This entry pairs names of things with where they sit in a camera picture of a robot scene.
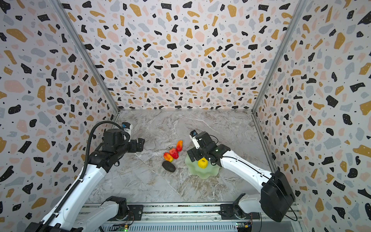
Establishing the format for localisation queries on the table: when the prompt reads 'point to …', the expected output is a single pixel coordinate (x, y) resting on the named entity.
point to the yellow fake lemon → (203, 163)
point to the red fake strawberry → (174, 153)
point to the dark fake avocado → (168, 166)
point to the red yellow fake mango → (179, 146)
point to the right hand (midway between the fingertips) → (192, 146)
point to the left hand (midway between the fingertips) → (135, 137)
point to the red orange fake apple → (167, 157)
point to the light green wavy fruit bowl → (210, 169)
